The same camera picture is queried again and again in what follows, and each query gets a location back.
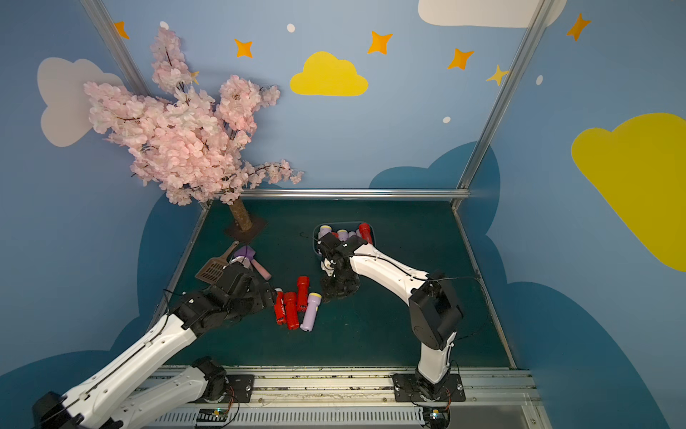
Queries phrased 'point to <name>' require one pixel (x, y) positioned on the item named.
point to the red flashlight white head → (280, 315)
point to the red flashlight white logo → (335, 234)
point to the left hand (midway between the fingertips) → (267, 294)
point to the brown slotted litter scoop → (211, 271)
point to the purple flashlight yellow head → (311, 314)
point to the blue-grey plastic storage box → (352, 228)
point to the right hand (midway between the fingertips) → (333, 295)
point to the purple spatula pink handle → (249, 253)
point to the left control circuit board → (212, 415)
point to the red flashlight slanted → (365, 232)
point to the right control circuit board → (437, 416)
